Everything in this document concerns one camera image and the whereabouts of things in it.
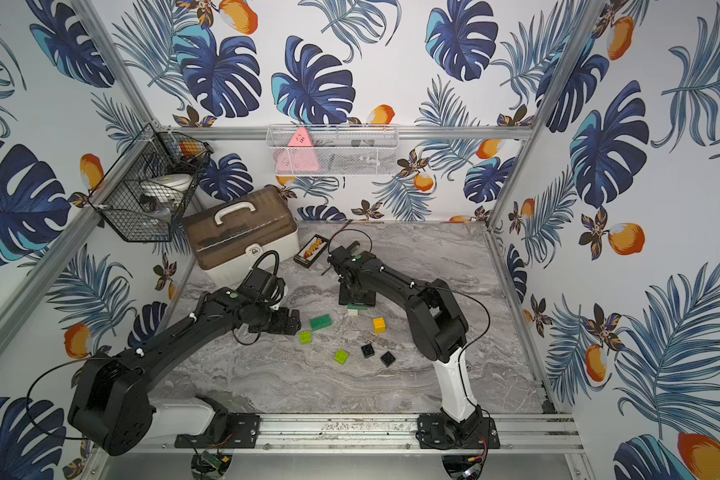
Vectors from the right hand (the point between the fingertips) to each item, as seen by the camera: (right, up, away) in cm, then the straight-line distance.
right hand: (356, 303), depth 95 cm
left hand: (-19, -3, -11) cm, 23 cm away
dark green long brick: (0, +1, -8) cm, 8 cm away
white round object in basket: (-50, +34, -15) cm, 62 cm away
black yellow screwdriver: (-2, +18, +18) cm, 25 cm away
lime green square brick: (-15, -9, -5) cm, 19 cm away
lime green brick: (-4, -14, -9) cm, 17 cm away
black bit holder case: (-17, +17, +15) cm, 28 cm away
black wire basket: (-61, +47, -4) cm, 77 cm away
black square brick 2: (+9, -14, -9) cm, 19 cm away
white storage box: (-39, +20, -7) cm, 44 cm away
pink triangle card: (-17, +45, -5) cm, 48 cm away
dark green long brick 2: (-11, -5, -2) cm, 12 cm away
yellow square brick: (+7, -6, -5) cm, 10 cm away
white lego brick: (-1, -3, 0) cm, 3 cm away
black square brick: (+3, -12, -9) cm, 15 cm away
